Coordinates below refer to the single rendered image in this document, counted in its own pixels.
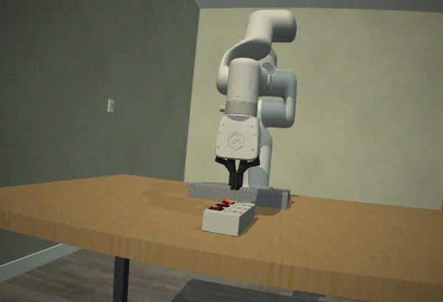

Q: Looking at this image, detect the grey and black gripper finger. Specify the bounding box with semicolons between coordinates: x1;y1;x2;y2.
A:
215;156;237;190
234;154;260;190

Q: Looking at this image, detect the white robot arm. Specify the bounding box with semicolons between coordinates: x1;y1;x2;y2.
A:
216;10;297;190

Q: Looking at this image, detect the grey power strip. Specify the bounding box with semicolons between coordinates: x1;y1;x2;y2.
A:
202;199;255;237

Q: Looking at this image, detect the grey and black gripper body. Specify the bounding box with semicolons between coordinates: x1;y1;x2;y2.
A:
215;114;261;161

